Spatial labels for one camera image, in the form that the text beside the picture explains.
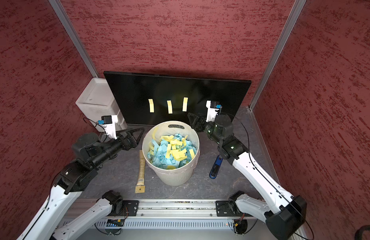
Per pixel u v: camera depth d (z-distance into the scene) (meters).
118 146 0.53
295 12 0.73
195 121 0.60
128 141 0.53
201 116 0.60
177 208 0.76
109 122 0.52
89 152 0.43
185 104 0.70
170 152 0.69
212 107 0.59
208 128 0.59
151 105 0.71
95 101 0.90
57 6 0.71
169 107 0.71
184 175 0.81
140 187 0.80
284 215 0.37
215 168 0.85
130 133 0.52
